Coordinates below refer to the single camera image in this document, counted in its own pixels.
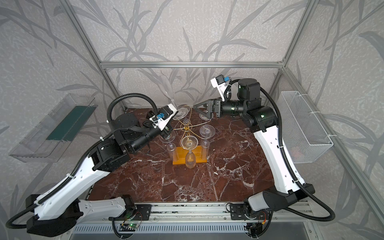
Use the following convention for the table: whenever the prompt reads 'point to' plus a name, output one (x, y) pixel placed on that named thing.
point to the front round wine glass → (190, 142)
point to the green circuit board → (127, 227)
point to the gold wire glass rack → (187, 127)
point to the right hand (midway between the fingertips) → (200, 102)
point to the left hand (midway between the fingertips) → (177, 106)
